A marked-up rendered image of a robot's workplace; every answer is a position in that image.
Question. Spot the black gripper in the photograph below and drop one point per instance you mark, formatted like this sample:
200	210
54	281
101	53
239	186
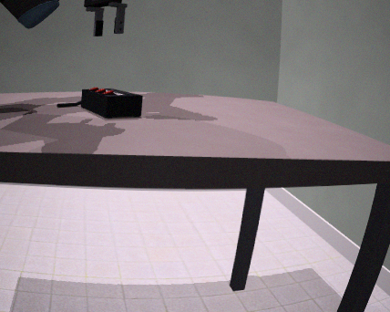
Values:
95	6

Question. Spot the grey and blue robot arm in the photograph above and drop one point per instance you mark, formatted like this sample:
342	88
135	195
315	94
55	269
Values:
30	12

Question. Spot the black power strip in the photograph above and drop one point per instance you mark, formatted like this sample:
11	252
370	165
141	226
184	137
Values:
109	104

